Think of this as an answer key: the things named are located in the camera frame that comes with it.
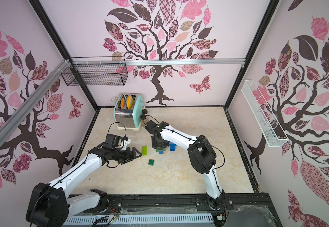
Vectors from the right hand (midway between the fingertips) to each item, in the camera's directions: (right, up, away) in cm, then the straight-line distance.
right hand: (160, 147), depth 88 cm
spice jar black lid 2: (-13, +20, +13) cm, 27 cm away
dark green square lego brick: (-5, -9, -1) cm, 11 cm away
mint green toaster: (-23, +25, +6) cm, 34 cm away
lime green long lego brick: (-11, -3, +6) cm, 13 cm away
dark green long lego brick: (-1, -2, +1) cm, 2 cm away
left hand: (-13, -6, -7) cm, 16 cm away
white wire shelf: (+60, +17, -14) cm, 64 cm away
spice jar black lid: (-13, +24, +17) cm, 32 cm away
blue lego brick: (+1, -4, +4) cm, 5 cm away
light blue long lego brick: (+8, 0, +5) cm, 10 cm away
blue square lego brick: (+8, -2, +4) cm, 9 cm away
